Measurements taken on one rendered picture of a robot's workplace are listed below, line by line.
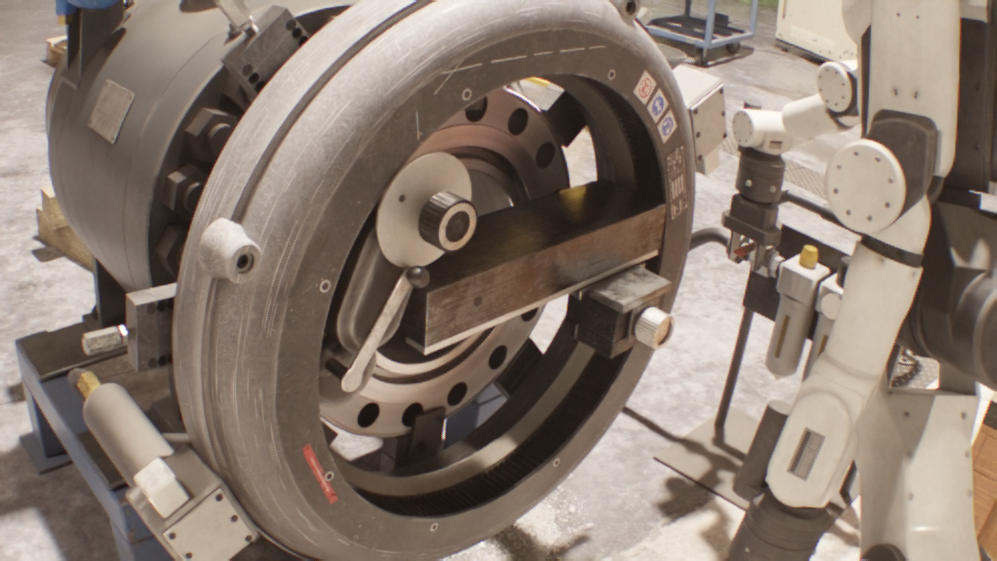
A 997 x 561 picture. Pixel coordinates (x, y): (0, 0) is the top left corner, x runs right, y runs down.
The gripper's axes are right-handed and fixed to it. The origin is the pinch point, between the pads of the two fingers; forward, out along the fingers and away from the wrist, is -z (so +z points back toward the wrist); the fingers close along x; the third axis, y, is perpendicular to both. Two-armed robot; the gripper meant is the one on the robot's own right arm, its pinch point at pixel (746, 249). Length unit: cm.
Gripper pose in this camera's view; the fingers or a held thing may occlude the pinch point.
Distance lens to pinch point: 165.8
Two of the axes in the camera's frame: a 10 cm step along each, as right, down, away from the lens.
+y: -7.1, 2.5, -6.6
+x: -6.9, -3.8, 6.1
